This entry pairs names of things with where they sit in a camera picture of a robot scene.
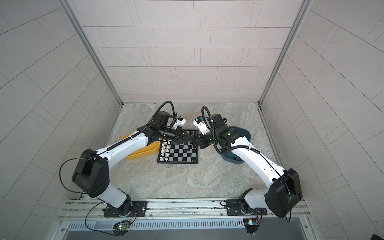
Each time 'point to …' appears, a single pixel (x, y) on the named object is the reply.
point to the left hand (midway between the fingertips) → (194, 139)
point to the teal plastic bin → (232, 157)
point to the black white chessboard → (181, 153)
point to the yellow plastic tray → (149, 149)
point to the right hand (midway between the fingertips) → (194, 141)
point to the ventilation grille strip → (109, 225)
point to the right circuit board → (252, 225)
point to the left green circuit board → (123, 225)
